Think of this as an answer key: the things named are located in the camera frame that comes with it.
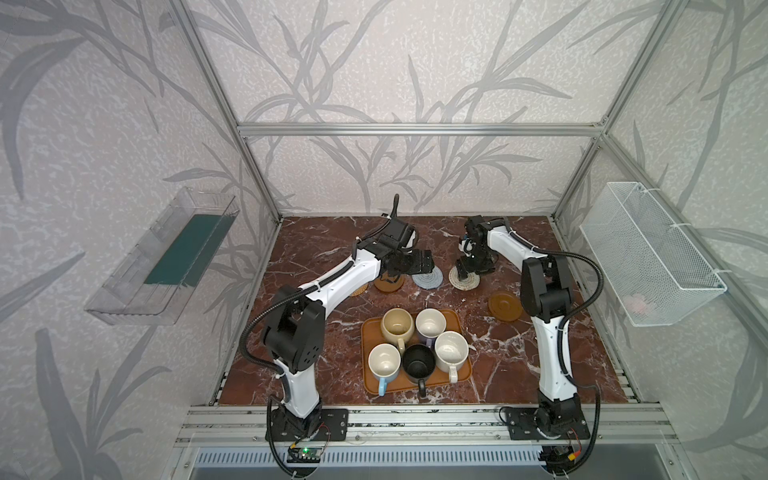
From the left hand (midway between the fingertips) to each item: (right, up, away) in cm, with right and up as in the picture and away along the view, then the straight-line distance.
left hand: (427, 257), depth 87 cm
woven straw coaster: (-22, -12, +12) cm, 27 cm away
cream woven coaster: (+15, -9, +14) cm, 23 cm away
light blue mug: (-12, -29, -5) cm, 32 cm away
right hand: (+16, -4, +16) cm, 23 cm away
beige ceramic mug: (-9, -20, +2) cm, 22 cm away
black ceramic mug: (-3, -29, -5) cm, 29 cm away
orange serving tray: (-17, -24, +2) cm, 29 cm away
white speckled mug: (+7, -27, -3) cm, 28 cm away
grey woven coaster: (+1, -9, +14) cm, 17 cm away
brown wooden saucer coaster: (-12, -10, +11) cm, 20 cm away
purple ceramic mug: (+1, -20, +1) cm, 20 cm away
